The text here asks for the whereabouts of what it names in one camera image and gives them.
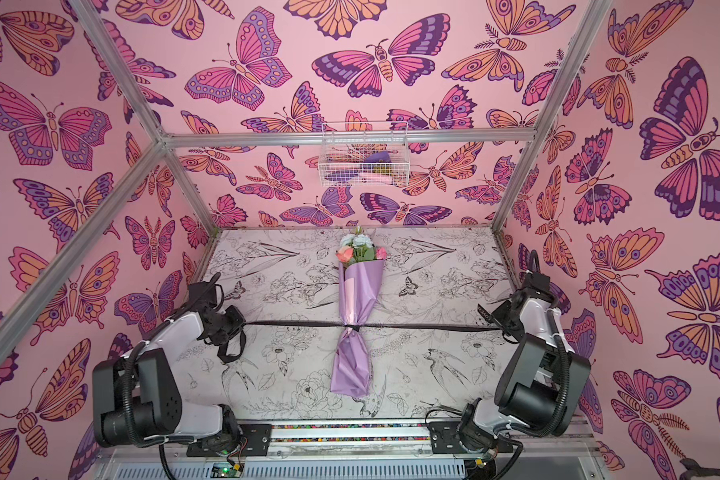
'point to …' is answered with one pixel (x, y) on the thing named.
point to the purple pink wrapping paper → (360, 286)
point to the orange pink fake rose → (345, 253)
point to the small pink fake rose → (381, 253)
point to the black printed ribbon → (349, 324)
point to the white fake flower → (357, 241)
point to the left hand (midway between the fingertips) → (244, 320)
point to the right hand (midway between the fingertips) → (507, 321)
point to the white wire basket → (364, 153)
